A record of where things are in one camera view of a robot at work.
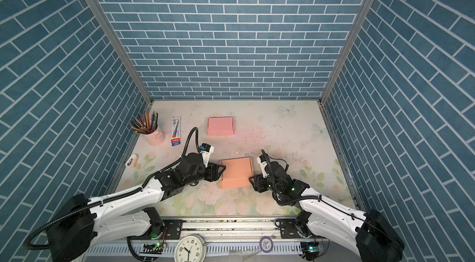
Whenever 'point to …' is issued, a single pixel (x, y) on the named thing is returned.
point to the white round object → (133, 160)
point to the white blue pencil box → (175, 136)
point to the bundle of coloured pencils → (145, 125)
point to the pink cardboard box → (220, 126)
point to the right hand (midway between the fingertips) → (251, 176)
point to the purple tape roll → (266, 244)
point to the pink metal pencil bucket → (156, 138)
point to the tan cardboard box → (237, 173)
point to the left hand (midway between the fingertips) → (222, 168)
